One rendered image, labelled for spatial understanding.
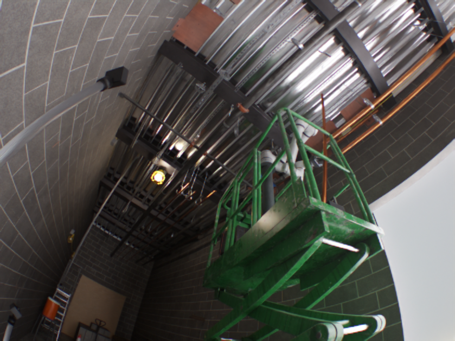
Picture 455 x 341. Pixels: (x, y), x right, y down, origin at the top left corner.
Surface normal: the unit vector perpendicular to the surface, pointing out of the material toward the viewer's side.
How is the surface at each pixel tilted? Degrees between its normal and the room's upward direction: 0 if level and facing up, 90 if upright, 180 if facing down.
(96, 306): 90
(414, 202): 90
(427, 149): 90
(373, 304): 90
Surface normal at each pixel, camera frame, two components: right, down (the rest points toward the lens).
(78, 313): 0.63, -0.54
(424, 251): -0.77, -0.55
